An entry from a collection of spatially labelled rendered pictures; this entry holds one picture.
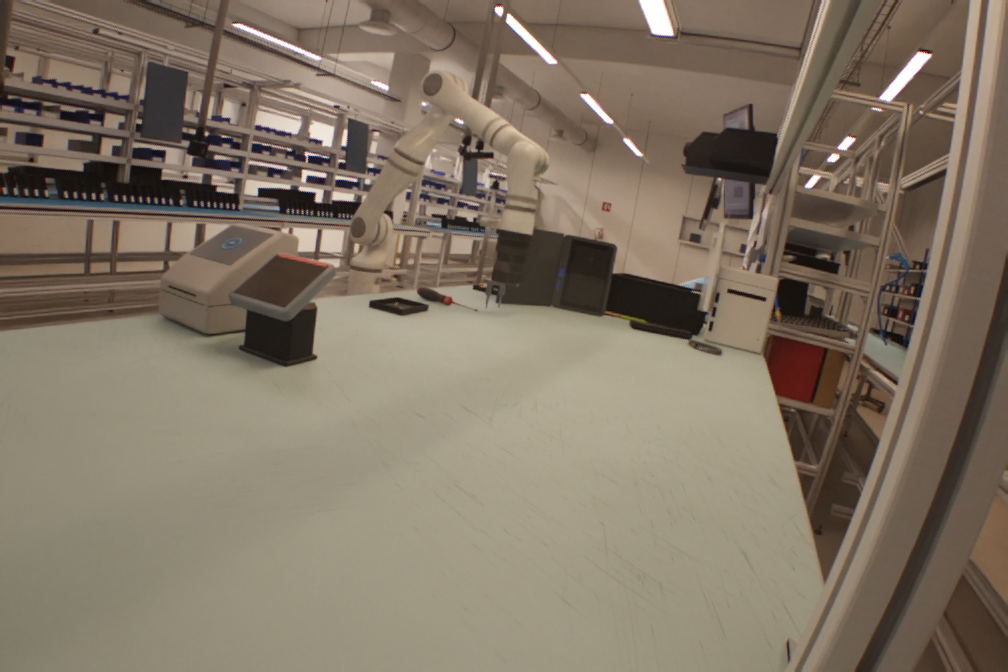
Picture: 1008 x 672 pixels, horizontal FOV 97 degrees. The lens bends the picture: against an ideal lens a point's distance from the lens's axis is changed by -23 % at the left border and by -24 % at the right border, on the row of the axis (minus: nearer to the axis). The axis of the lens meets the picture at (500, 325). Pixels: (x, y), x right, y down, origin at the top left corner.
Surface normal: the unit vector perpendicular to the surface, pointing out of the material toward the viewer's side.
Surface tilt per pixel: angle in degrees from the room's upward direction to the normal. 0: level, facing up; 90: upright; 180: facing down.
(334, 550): 0
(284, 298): 32
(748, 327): 90
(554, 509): 0
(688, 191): 90
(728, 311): 90
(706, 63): 90
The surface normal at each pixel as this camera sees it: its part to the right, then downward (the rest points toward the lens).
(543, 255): 0.61, 0.25
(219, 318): 0.90, 0.23
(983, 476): -0.40, 0.10
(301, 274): -0.04, -0.76
